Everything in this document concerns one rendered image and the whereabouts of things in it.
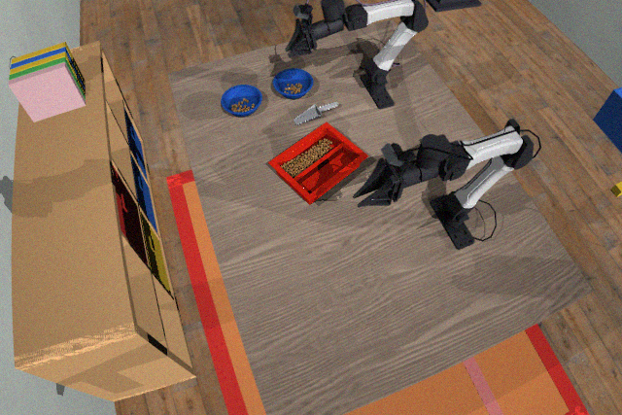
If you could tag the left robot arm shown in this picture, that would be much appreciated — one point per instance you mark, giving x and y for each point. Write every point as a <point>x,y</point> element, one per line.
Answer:
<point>457,204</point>

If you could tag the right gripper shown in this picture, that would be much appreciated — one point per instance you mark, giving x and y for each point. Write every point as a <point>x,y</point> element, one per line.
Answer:
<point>320,29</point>

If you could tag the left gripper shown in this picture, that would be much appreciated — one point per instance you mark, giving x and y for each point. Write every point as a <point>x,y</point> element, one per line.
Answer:
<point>394,185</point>

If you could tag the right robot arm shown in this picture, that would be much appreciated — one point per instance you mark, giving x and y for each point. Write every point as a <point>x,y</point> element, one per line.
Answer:
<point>377,68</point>

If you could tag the blue bowl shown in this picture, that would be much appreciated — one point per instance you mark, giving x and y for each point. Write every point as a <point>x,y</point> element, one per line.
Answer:
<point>237,93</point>
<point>293,76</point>

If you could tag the red divided box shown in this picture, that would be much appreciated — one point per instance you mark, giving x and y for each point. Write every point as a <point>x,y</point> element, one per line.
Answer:
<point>326,172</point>

